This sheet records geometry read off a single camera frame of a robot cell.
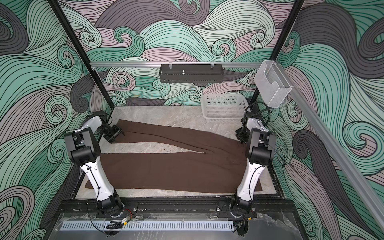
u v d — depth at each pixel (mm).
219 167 893
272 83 784
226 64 978
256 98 1148
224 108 1190
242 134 857
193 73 957
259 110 1126
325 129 570
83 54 880
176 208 745
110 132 856
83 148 562
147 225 697
